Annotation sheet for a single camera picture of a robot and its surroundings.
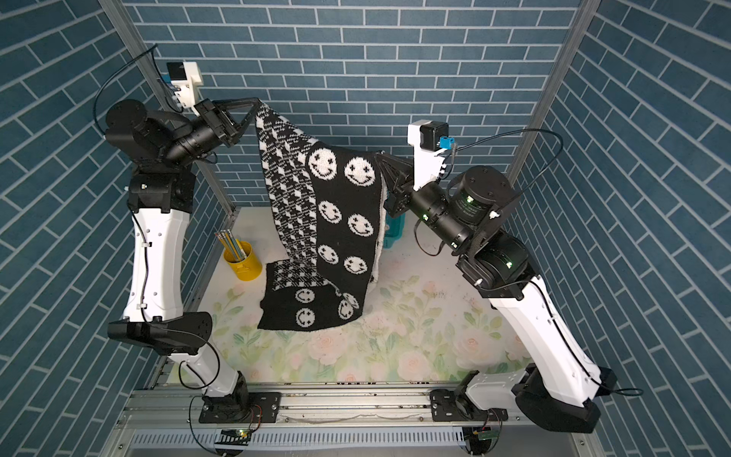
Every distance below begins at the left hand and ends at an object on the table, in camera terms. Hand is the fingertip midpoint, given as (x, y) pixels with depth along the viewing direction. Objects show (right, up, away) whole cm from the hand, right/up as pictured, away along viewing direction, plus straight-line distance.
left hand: (272, 109), depth 52 cm
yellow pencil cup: (-24, -35, +41) cm, 59 cm away
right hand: (+22, -11, -6) cm, 25 cm away
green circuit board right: (+47, -73, +18) cm, 89 cm away
